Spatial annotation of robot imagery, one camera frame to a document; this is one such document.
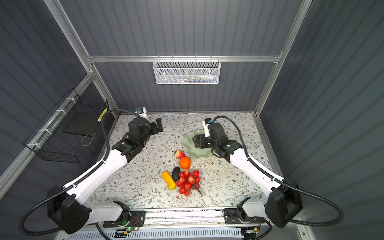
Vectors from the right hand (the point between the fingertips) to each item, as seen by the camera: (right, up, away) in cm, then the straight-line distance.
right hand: (201, 138), depth 80 cm
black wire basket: (-66, +2, -9) cm, 67 cm away
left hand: (-25, +10, -2) cm, 26 cm away
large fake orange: (-9, -15, +7) cm, 19 cm away
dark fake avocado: (-14, -21, +4) cm, 26 cm away
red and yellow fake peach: (-13, -11, +13) cm, 22 cm away
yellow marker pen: (-55, +15, +4) cm, 57 cm away
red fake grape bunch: (-7, -22, -3) cm, 23 cm away
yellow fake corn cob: (-18, -24, +2) cm, 30 cm away
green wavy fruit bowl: (-8, -4, +21) cm, 23 cm away
